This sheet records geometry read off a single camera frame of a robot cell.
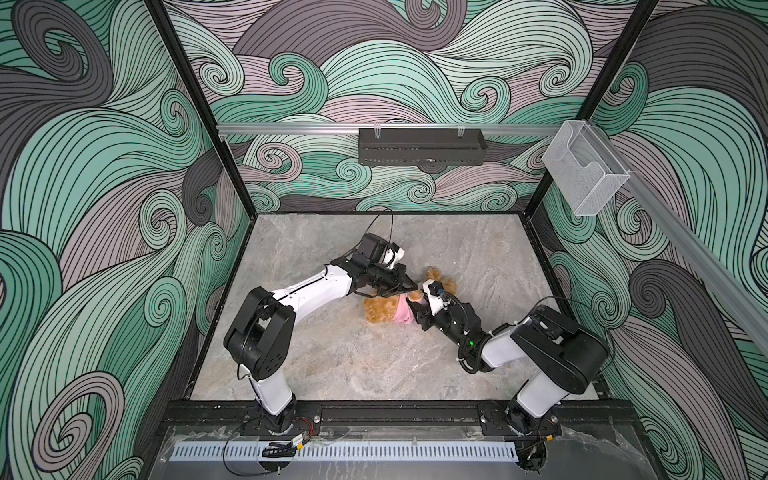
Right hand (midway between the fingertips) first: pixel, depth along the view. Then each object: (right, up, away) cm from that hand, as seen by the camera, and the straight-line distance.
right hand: (415, 296), depth 87 cm
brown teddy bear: (-10, -3, -5) cm, 12 cm away
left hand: (0, +4, -6) cm, 8 cm away
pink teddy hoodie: (-4, -4, -4) cm, 7 cm away
